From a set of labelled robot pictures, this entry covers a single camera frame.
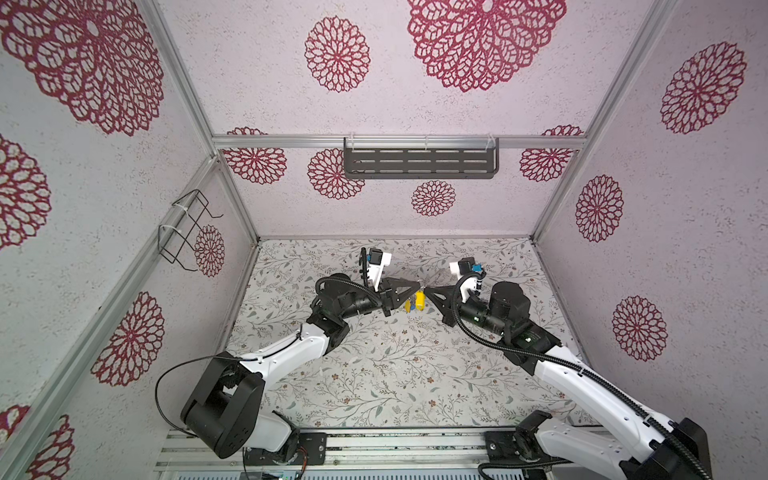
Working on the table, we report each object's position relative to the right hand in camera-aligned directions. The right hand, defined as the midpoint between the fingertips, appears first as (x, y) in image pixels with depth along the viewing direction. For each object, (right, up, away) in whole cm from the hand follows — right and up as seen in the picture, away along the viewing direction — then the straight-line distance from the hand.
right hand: (425, 288), depth 69 cm
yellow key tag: (-1, -3, +2) cm, 4 cm away
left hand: (-2, 0, +1) cm, 2 cm away
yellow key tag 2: (-4, -5, +4) cm, 7 cm away
